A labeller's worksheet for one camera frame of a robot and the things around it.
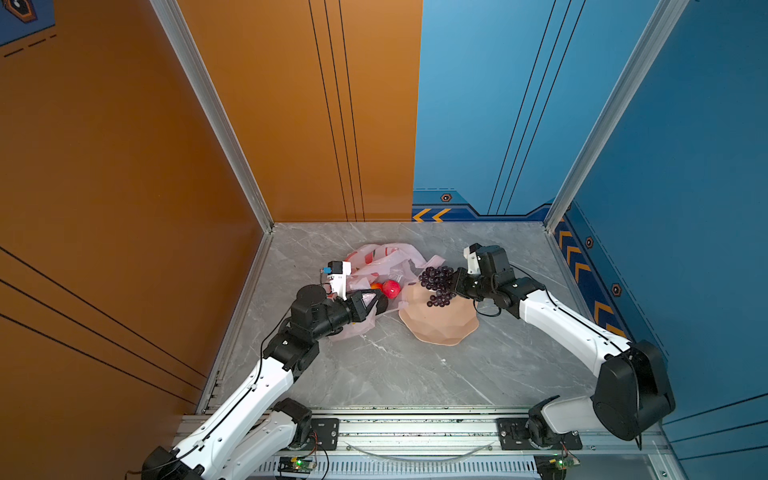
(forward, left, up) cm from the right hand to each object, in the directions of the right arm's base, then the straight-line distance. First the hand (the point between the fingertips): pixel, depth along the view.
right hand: (441, 282), depth 84 cm
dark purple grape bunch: (0, +1, +1) cm, 1 cm away
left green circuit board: (-41, +37, -17) cm, 58 cm away
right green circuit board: (-41, -26, -17) cm, 51 cm away
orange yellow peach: (+6, +20, -11) cm, 23 cm away
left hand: (-9, +16, +9) cm, 21 cm away
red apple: (+4, +14, -10) cm, 18 cm away
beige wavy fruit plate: (-6, -2, -15) cm, 16 cm away
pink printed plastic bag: (+5, +17, +3) cm, 18 cm away
